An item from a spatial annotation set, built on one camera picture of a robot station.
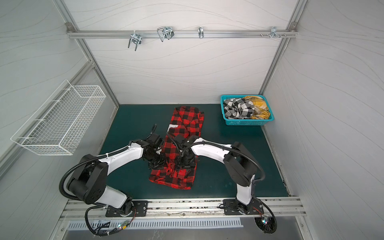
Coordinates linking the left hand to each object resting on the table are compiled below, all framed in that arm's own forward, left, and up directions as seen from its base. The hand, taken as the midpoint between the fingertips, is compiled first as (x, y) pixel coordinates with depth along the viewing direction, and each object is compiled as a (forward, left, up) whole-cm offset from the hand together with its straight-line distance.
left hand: (169, 163), depth 85 cm
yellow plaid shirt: (+38, -60, +6) cm, 72 cm away
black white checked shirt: (+41, -45, +4) cm, 61 cm away
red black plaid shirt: (+34, -6, -2) cm, 34 cm away
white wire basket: (+5, +49, +28) cm, 57 cm away
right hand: (-2, -8, +2) cm, 8 cm away
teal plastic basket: (+30, -51, +3) cm, 59 cm away
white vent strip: (-28, +4, -4) cm, 29 cm away
